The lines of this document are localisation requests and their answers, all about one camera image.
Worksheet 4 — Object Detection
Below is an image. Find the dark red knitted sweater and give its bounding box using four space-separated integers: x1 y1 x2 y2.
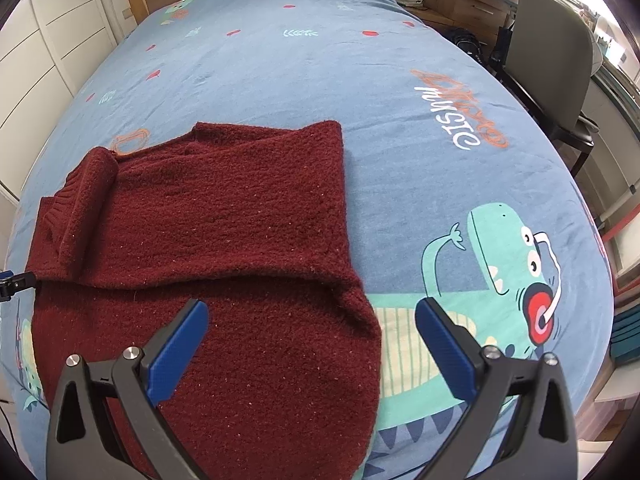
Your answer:
27 120 381 479

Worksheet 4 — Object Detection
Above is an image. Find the white wardrobe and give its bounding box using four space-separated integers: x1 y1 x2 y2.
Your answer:
1 0 116 204

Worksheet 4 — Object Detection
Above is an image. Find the blue cartoon dinosaur bedsheet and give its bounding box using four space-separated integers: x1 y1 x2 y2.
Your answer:
1 0 613 479

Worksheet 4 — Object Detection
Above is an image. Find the grey office chair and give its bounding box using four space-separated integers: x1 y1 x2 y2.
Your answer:
497 0 602 176

